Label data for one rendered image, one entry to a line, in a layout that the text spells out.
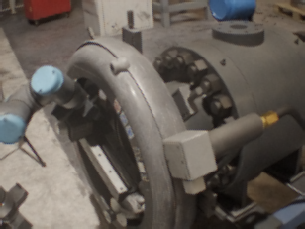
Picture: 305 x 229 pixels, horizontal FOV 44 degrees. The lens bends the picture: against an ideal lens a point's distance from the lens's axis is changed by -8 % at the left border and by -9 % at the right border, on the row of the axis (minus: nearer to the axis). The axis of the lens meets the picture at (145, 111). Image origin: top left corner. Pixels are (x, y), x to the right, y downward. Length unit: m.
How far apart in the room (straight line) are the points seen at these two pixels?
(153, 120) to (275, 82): 0.55
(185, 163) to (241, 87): 0.45
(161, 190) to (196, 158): 0.17
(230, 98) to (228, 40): 0.27
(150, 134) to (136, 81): 0.14
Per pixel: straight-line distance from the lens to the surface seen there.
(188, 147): 0.97
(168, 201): 1.12
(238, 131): 1.08
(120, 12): 5.19
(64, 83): 1.21
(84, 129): 1.41
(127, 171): 1.39
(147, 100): 1.07
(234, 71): 1.37
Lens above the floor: 1.31
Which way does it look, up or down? 26 degrees down
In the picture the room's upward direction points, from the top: 6 degrees counter-clockwise
